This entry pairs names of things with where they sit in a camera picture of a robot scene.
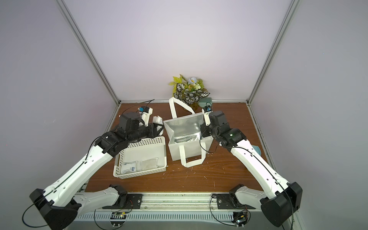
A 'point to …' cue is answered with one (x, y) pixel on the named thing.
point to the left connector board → (118, 219)
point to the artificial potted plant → (189, 92)
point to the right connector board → (240, 218)
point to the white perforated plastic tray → (144, 156)
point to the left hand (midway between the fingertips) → (162, 125)
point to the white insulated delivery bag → (187, 143)
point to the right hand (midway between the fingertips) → (204, 121)
